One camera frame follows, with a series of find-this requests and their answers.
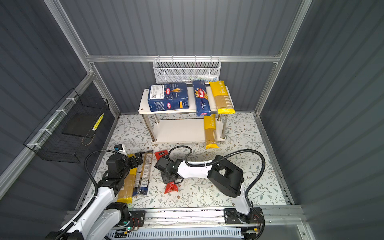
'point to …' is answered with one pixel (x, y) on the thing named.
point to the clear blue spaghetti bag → (142, 174)
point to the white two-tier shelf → (181, 126)
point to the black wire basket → (69, 131)
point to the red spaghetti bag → (173, 187)
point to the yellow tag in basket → (98, 122)
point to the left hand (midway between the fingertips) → (132, 155)
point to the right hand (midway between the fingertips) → (167, 178)
